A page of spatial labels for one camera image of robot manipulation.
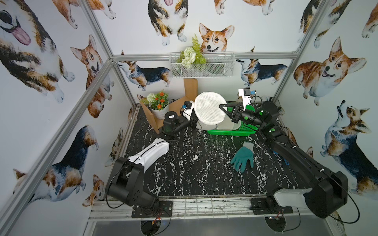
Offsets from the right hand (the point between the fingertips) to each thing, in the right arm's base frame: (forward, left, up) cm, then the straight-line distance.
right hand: (225, 101), depth 65 cm
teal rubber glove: (-5, -16, -42) cm, 45 cm away
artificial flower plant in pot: (+20, +38, -19) cm, 47 cm away
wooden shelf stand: (+30, +18, -21) cm, 41 cm away
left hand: (+7, +11, -11) cm, 17 cm away
